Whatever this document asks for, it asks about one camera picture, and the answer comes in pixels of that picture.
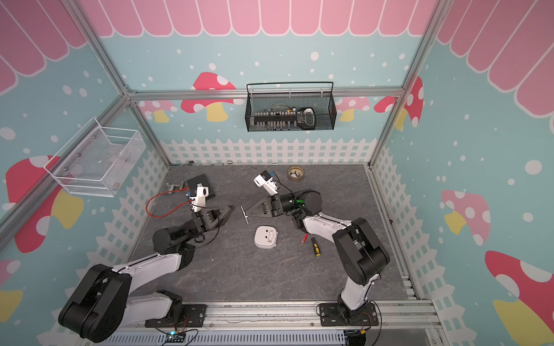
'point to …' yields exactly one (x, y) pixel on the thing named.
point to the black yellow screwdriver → (317, 248)
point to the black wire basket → (267, 112)
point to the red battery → (304, 238)
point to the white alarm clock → (265, 236)
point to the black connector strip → (275, 120)
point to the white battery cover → (244, 213)
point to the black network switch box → (192, 184)
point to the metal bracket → (174, 187)
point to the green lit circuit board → (175, 336)
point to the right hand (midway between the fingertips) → (251, 217)
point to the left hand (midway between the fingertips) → (233, 213)
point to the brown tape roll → (296, 174)
